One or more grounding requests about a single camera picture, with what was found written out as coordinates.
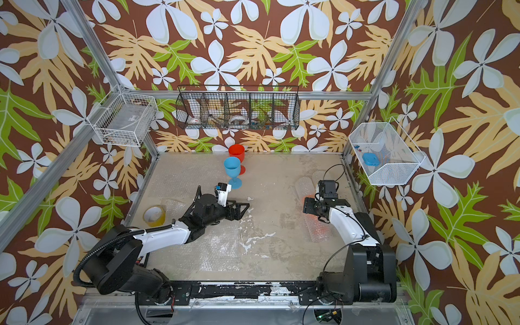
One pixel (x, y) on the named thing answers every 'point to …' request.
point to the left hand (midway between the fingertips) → (244, 201)
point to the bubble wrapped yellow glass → (318, 176)
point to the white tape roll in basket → (236, 118)
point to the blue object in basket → (371, 159)
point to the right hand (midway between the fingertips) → (311, 205)
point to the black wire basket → (237, 107)
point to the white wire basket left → (124, 120)
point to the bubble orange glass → (318, 231)
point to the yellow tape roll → (161, 220)
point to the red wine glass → (237, 150)
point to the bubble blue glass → (218, 250)
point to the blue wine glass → (233, 166)
